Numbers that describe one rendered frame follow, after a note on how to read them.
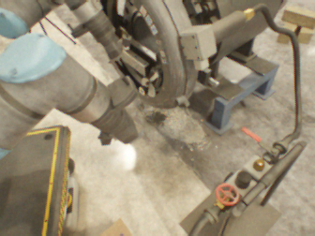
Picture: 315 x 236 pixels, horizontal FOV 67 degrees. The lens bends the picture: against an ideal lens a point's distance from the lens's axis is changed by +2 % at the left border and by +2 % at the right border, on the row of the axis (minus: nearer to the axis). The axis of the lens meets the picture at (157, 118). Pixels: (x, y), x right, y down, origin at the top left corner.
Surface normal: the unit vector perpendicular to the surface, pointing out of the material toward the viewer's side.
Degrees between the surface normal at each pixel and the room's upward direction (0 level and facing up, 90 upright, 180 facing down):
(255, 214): 0
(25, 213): 0
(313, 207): 0
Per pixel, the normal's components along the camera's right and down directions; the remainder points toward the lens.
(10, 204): -0.07, -0.66
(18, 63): -0.35, -0.48
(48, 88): 0.47, 0.58
